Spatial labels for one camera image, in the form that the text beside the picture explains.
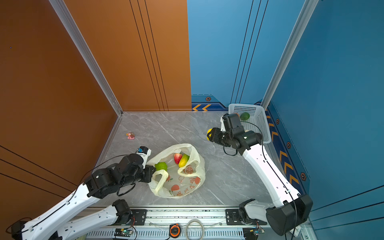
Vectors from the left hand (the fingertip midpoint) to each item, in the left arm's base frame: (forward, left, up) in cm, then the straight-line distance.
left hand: (157, 168), depth 70 cm
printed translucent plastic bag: (+1, -13, -6) cm, 15 cm away
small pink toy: (+30, +27, -16) cm, 44 cm away
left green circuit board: (-23, +16, -20) cm, 35 cm away
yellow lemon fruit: (+16, -24, +9) cm, 30 cm away
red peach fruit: (+13, -7, -14) cm, 20 cm away
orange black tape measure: (-23, -9, -15) cm, 29 cm away
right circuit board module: (-23, -46, -20) cm, 55 cm away
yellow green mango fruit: (+12, -11, -15) cm, 22 cm away
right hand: (+14, -24, +7) cm, 29 cm away
